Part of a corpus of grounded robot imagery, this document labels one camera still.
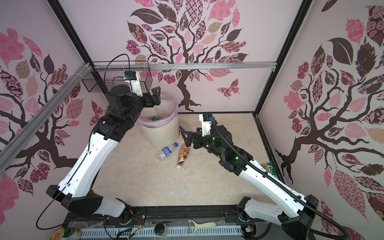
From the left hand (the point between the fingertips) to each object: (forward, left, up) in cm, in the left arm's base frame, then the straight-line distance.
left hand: (151, 90), depth 63 cm
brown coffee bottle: (-8, -12, -43) cm, 45 cm away
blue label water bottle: (-6, -2, -43) cm, 43 cm away
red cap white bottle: (+10, -9, -44) cm, 46 cm away
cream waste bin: (-2, 0, -33) cm, 33 cm away
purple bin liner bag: (+13, -5, -22) cm, 26 cm away
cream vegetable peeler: (-45, -24, -46) cm, 68 cm away
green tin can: (-48, +37, -37) cm, 71 cm away
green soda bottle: (+16, +8, -35) cm, 40 cm away
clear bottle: (+18, +4, -30) cm, 35 cm away
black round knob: (-47, -4, -37) cm, 60 cm away
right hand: (-13, -17, -12) cm, 24 cm away
